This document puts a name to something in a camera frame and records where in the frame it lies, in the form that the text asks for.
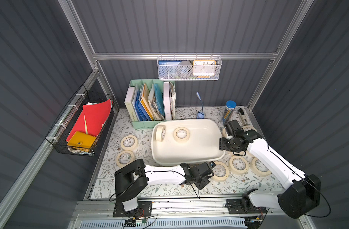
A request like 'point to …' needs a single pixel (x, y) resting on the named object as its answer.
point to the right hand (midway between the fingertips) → (227, 145)
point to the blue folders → (142, 113)
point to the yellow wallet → (82, 140)
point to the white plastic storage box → (176, 141)
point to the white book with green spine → (128, 102)
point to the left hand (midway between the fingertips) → (203, 177)
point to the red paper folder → (92, 119)
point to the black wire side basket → (57, 137)
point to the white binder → (167, 100)
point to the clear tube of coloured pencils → (230, 106)
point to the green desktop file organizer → (154, 101)
